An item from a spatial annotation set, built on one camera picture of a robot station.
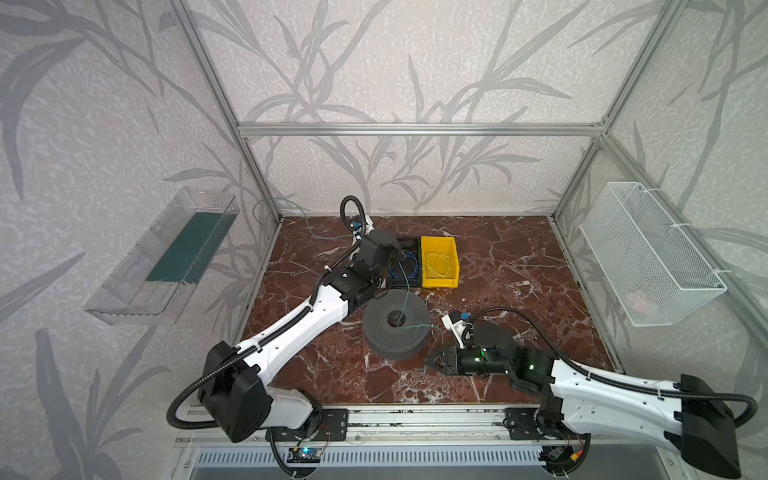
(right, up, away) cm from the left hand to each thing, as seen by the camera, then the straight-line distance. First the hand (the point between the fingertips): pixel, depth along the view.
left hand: (402, 230), depth 78 cm
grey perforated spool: (-2, -27, +7) cm, 28 cm away
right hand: (+6, -30, -7) cm, 31 cm away
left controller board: (-24, -54, -7) cm, 59 cm away
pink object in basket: (+58, -18, -4) cm, 61 cm away
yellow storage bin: (+13, -10, +27) cm, 32 cm away
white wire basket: (+52, -10, -16) cm, 56 cm away
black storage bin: (+1, -12, +22) cm, 25 cm away
